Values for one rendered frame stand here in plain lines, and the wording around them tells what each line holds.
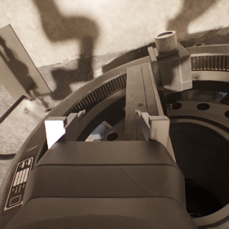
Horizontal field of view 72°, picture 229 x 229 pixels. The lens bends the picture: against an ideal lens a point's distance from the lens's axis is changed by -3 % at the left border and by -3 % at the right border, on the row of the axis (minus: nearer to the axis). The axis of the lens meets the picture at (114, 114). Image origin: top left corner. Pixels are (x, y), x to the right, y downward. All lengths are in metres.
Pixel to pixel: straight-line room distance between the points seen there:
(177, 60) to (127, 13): 0.53
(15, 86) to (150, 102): 1.01
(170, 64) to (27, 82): 0.93
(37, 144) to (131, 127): 0.22
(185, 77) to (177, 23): 0.52
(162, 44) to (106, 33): 0.53
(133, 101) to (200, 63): 0.28
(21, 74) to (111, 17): 0.63
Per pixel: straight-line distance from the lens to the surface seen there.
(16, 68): 1.13
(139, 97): 0.34
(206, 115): 0.50
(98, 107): 0.51
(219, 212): 0.35
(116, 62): 0.89
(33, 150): 0.39
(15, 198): 0.33
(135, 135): 0.26
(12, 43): 1.07
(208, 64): 0.55
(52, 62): 1.00
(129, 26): 0.84
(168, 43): 0.36
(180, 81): 0.37
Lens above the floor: 0.83
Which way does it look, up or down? 50 degrees down
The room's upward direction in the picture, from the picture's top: 170 degrees counter-clockwise
